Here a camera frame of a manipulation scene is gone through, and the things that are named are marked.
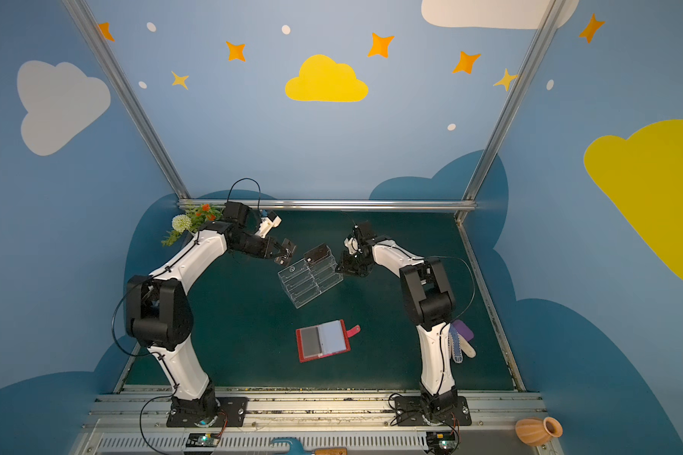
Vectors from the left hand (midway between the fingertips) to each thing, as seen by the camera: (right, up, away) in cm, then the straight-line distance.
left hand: (288, 249), depth 89 cm
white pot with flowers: (-38, +10, +11) cm, 40 cm away
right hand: (+18, -7, +11) cm, 22 cm away
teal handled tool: (+7, -49, -20) cm, 54 cm away
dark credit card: (+9, -1, +9) cm, 13 cm away
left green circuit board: (-18, -48, -19) cm, 55 cm away
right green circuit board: (+43, -49, -18) cm, 68 cm away
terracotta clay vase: (+63, -41, -25) cm, 79 cm away
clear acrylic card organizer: (+4, -11, +6) cm, 14 cm away
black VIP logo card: (0, +1, +2) cm, 2 cm away
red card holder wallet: (+12, -28, -3) cm, 31 cm away
